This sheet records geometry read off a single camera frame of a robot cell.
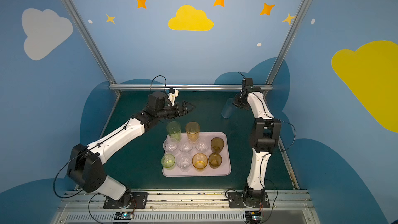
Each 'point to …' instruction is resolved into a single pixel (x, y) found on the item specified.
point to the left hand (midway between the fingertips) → (193, 108)
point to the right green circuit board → (253, 216)
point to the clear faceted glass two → (185, 145)
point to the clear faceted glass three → (201, 145)
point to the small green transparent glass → (168, 161)
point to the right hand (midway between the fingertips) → (239, 103)
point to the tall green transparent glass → (174, 130)
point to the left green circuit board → (123, 215)
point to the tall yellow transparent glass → (193, 129)
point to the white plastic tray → (225, 169)
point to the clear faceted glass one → (183, 161)
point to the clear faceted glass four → (170, 145)
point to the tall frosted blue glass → (226, 111)
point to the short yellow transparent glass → (199, 160)
